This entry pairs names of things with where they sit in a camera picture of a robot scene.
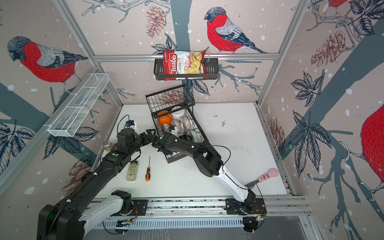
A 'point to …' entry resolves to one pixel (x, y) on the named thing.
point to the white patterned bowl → (186, 123)
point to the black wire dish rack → (169, 110)
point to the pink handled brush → (273, 172)
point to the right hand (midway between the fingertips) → (184, 144)
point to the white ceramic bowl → (177, 115)
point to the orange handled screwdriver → (148, 172)
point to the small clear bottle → (132, 171)
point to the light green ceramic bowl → (195, 136)
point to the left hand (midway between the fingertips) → (150, 133)
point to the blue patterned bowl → (163, 128)
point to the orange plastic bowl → (167, 118)
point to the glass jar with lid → (107, 145)
